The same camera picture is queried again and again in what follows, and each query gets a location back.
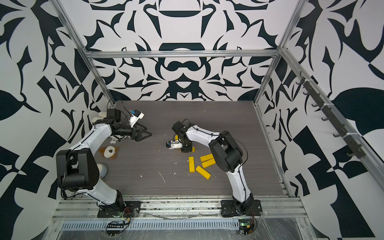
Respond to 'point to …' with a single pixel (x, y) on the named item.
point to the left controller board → (114, 229)
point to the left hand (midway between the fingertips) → (146, 130)
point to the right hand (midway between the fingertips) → (185, 143)
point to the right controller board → (246, 226)
